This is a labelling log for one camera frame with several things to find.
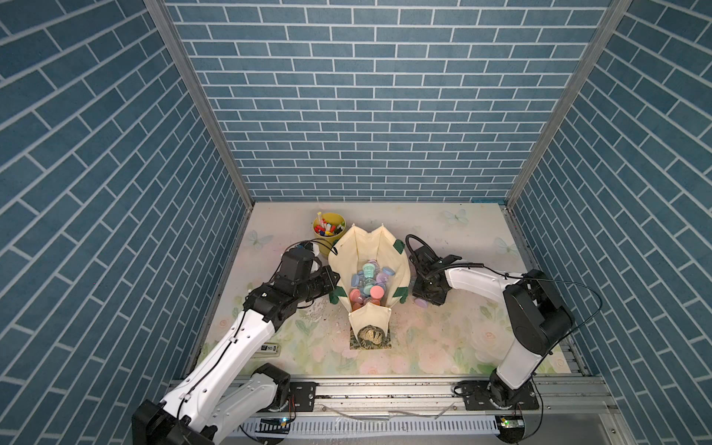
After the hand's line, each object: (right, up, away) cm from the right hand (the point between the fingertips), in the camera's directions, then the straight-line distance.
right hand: (420, 295), depth 93 cm
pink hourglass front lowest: (-22, 0, -7) cm, 23 cm away
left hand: (-23, +9, -18) cm, 31 cm away
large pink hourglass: (-15, +3, -10) cm, 18 cm away
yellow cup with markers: (-32, +23, +1) cm, 39 cm away
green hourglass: (-18, +8, -2) cm, 20 cm away
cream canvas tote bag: (-24, +15, -2) cm, 28 cm away
